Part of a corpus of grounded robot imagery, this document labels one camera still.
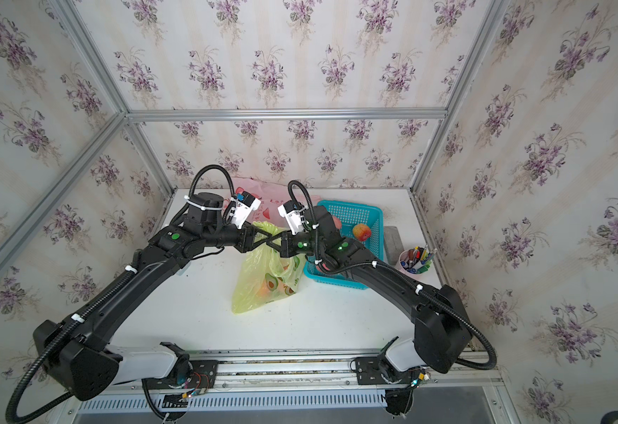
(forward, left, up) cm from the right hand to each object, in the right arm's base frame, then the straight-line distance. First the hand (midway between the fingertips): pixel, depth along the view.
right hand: (272, 243), depth 73 cm
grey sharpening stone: (+15, -42, -23) cm, 50 cm away
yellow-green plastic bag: (-4, +3, -11) cm, 12 cm away
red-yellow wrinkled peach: (+18, -29, -18) cm, 39 cm away
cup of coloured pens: (+4, -46, -15) cm, 49 cm away
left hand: (+2, +1, +2) cm, 3 cm away
